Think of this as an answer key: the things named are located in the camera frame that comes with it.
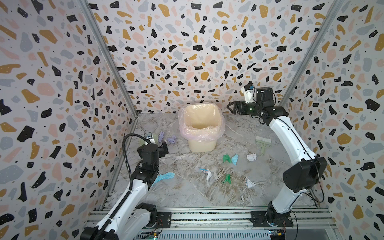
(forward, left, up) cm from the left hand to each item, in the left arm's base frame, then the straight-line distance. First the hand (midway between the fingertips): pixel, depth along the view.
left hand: (153, 140), depth 79 cm
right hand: (+14, -42, +14) cm, 46 cm away
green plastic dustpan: (+18, +8, -23) cm, 30 cm away
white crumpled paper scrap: (-16, -53, -21) cm, 59 cm away
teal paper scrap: (-12, -2, -20) cm, 23 cm away
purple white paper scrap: (+18, +3, -21) cm, 28 cm away
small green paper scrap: (-14, -41, -19) cm, 47 cm away
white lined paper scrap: (0, -58, -20) cm, 61 cm away
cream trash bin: (+7, -30, -19) cm, 36 cm away
